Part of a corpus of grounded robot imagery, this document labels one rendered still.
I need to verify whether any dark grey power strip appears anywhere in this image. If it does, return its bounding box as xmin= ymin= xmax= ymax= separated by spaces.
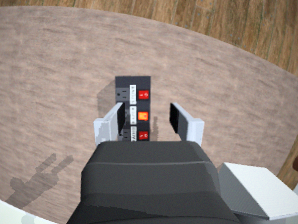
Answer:
xmin=115 ymin=76 xmax=151 ymax=141

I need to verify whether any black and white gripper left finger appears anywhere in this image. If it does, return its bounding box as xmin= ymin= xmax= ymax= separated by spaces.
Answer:
xmin=93 ymin=103 xmax=125 ymax=148

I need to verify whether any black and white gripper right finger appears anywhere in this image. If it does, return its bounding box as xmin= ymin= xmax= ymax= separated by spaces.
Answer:
xmin=169 ymin=103 xmax=204 ymax=147

